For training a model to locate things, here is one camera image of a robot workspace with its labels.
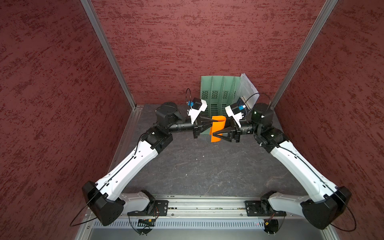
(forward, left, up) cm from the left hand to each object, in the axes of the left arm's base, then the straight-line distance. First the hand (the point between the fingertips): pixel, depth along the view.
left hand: (214, 124), depth 58 cm
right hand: (-2, +1, -4) cm, 5 cm away
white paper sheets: (+42, -27, -17) cm, 53 cm away
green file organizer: (+54, -10, -29) cm, 62 cm away
